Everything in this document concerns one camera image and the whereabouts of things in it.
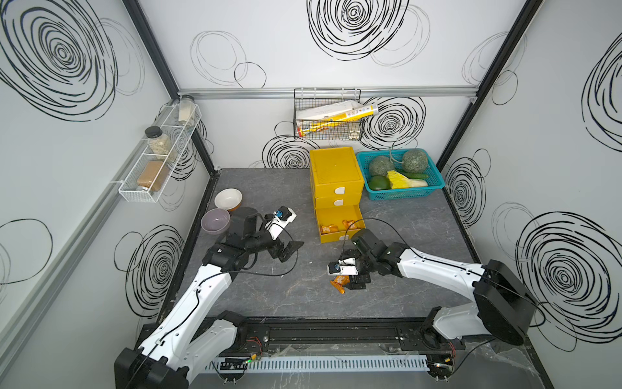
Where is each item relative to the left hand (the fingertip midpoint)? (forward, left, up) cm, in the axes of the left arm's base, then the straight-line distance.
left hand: (291, 230), depth 75 cm
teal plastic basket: (+36, -61, -12) cm, 71 cm away
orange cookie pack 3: (-8, -17, -20) cm, 27 cm away
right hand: (-5, -18, -16) cm, 24 cm away
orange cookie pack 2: (+14, -23, -18) cm, 32 cm away
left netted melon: (+41, -37, -9) cm, 56 cm away
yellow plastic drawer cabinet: (+21, -15, -1) cm, 26 cm away
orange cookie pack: (+12, -12, -18) cm, 25 cm away
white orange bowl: (+26, +31, -18) cm, 44 cm away
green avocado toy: (+33, -35, -12) cm, 49 cm away
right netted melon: (+42, -51, -7) cm, 67 cm away
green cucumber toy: (+38, -51, -12) cm, 65 cm away
